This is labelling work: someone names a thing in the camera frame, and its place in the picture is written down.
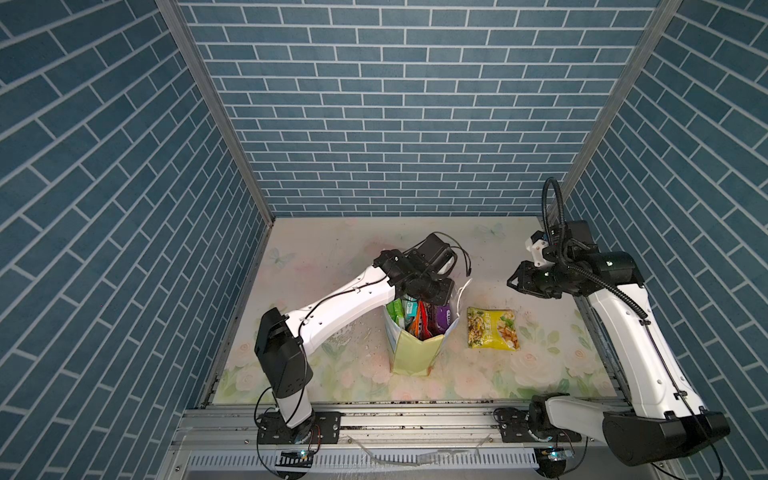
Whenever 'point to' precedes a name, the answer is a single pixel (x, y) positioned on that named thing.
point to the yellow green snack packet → (492, 328)
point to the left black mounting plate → (323, 427)
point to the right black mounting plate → (514, 426)
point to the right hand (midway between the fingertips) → (516, 283)
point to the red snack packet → (424, 329)
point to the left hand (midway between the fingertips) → (455, 299)
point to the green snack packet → (395, 309)
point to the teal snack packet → (410, 309)
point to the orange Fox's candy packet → (415, 326)
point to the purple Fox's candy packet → (443, 317)
